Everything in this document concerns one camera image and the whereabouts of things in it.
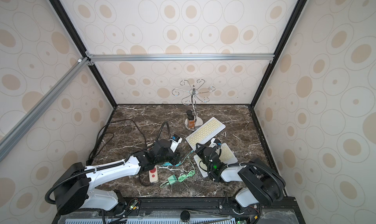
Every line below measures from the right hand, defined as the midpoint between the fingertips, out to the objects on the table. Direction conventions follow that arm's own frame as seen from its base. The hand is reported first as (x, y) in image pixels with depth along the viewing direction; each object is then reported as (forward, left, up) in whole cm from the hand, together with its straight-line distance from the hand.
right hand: (200, 143), depth 88 cm
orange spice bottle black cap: (+15, +6, +1) cm, 17 cm away
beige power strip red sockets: (-18, +26, -5) cm, 32 cm away
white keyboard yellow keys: (+6, -4, +1) cm, 7 cm away
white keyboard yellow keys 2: (-3, -17, -9) cm, 19 cm away
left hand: (-9, +8, +4) cm, 12 cm away
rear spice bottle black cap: (+22, +8, +3) cm, 24 cm away
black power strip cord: (+8, +67, -7) cm, 68 cm away
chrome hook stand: (+20, +4, +23) cm, 31 cm away
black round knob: (-37, +6, +1) cm, 38 cm away
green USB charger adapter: (-19, +15, -7) cm, 26 cm away
